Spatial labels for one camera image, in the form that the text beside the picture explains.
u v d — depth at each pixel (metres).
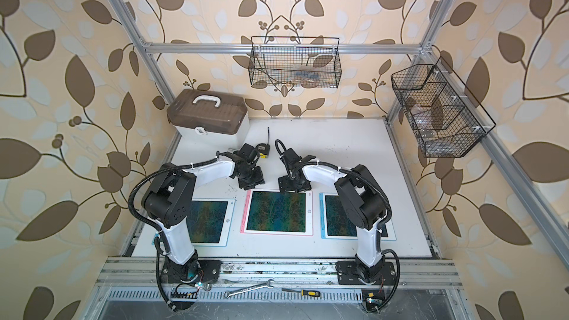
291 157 0.77
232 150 1.05
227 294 0.71
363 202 0.50
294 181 0.84
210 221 0.87
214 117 0.93
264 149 1.05
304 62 0.99
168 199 0.50
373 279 0.68
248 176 0.82
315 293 0.70
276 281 0.74
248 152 0.79
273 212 0.89
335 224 0.85
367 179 0.53
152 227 0.52
